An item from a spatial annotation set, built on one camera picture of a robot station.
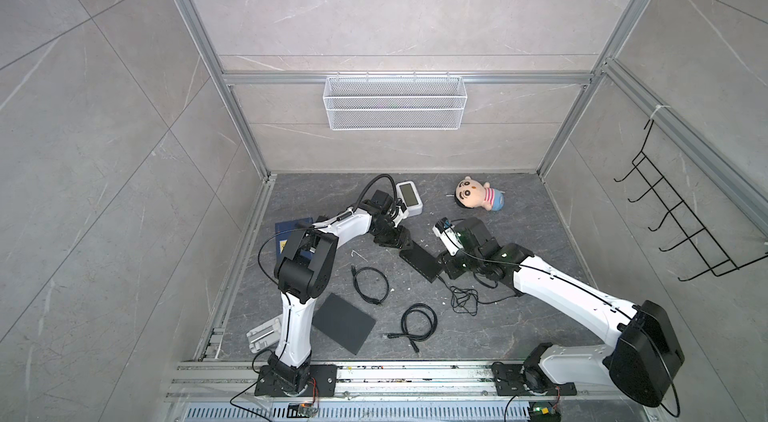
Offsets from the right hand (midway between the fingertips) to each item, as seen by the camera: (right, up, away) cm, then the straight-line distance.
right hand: (441, 254), depth 83 cm
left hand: (-9, +3, +12) cm, 15 cm away
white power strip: (-49, -21, -4) cm, 53 cm away
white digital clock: (-8, +17, +24) cm, 31 cm away
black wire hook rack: (+51, +8, -21) cm, 56 cm away
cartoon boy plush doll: (+14, +18, +20) cm, 30 cm away
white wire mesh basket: (-15, +49, +17) cm, 54 cm away
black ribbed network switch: (-4, -5, +13) cm, 14 cm away
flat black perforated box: (-28, -19, -2) cm, 33 cm away
